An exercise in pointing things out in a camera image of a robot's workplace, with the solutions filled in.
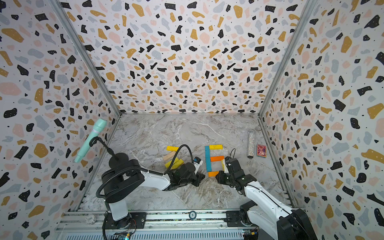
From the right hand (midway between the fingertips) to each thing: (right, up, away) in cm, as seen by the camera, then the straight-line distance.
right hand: (219, 177), depth 86 cm
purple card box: (+30, +13, +14) cm, 35 cm away
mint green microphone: (-59, +30, -15) cm, 68 cm away
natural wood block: (-31, +10, +11) cm, 34 cm away
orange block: (0, +8, +12) cm, 14 cm away
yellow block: (-30, +14, +15) cm, 36 cm away
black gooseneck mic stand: (-62, +8, +7) cm, 63 cm away
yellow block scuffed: (0, +15, +16) cm, 22 cm away
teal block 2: (-6, +5, +9) cm, 12 cm away
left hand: (-6, 0, +1) cm, 6 cm away
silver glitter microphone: (+24, +19, +17) cm, 35 cm away
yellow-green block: (+3, +5, +8) cm, 10 cm away
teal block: (-6, +12, +15) cm, 20 cm away
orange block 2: (-4, 0, +4) cm, 5 cm away
